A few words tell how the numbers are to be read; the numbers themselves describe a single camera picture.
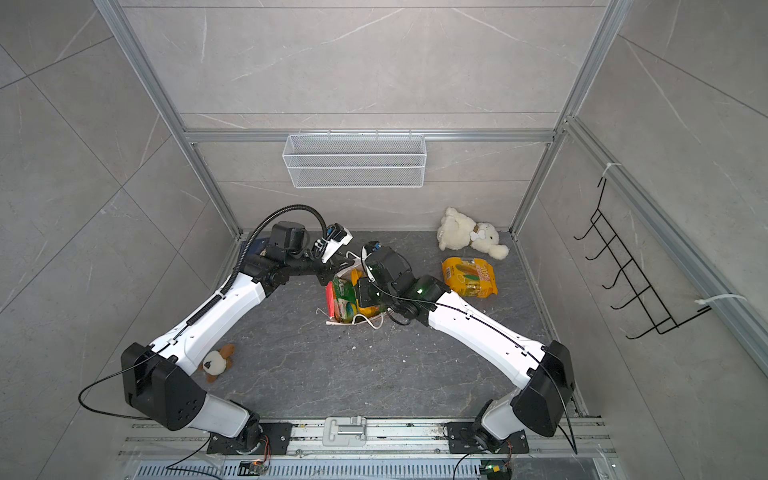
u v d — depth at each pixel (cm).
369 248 64
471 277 100
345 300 87
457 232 110
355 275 86
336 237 64
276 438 73
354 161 99
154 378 40
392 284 54
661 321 58
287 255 60
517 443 72
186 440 75
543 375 40
